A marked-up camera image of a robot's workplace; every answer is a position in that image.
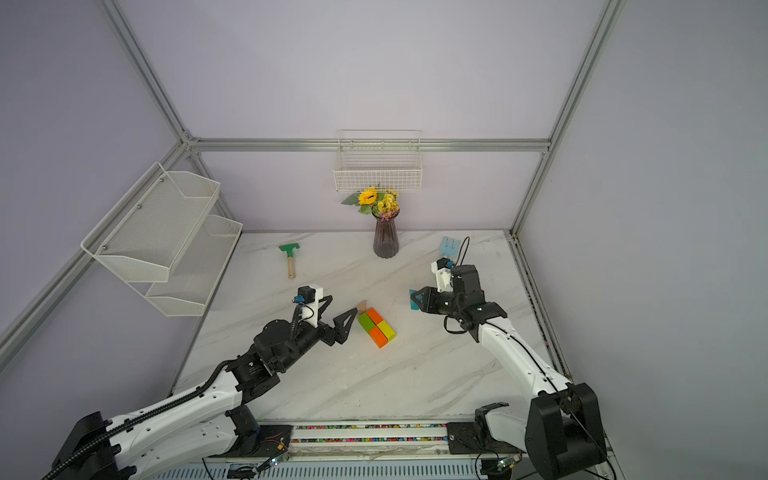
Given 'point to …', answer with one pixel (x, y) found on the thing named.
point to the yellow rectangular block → (386, 329)
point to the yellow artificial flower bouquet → (381, 203)
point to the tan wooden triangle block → (362, 307)
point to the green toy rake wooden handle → (291, 264)
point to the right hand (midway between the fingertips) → (418, 301)
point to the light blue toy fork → (449, 246)
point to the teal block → (412, 304)
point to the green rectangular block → (366, 322)
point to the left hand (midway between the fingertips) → (343, 307)
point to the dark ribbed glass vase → (386, 243)
